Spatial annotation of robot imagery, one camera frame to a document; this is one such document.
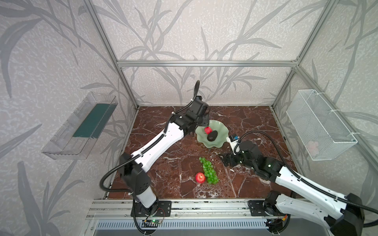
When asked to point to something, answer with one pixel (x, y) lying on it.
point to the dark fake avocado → (212, 136)
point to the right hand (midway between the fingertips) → (223, 148)
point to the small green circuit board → (155, 221)
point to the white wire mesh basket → (323, 134)
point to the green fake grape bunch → (209, 171)
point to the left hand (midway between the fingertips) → (205, 113)
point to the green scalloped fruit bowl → (222, 131)
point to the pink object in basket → (313, 147)
